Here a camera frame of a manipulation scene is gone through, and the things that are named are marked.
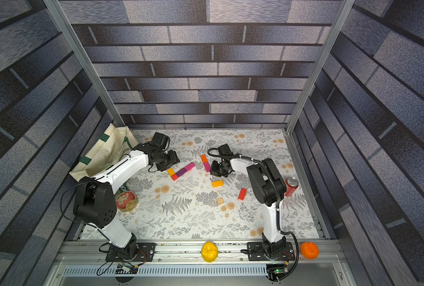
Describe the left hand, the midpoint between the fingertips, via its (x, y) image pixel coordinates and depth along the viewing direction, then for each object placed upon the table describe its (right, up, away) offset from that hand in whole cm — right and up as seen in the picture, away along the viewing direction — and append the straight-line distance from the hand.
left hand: (178, 161), depth 89 cm
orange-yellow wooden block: (-6, -7, +8) cm, 12 cm away
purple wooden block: (0, -8, +10) cm, 13 cm away
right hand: (+16, -7, +10) cm, 20 cm away
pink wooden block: (+15, -5, +13) cm, 20 cm away
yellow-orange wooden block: (+20, -13, +5) cm, 25 cm away
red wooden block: (+34, -17, +1) cm, 38 cm away
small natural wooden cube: (+22, -20, -2) cm, 30 cm away
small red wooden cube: (-4, -10, +8) cm, 13 cm away
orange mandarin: (+58, -35, -19) cm, 70 cm away
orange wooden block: (+12, 0, +17) cm, 21 cm away
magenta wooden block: (+5, -4, +14) cm, 15 cm away
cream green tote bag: (-36, +9, +2) cm, 37 cm away
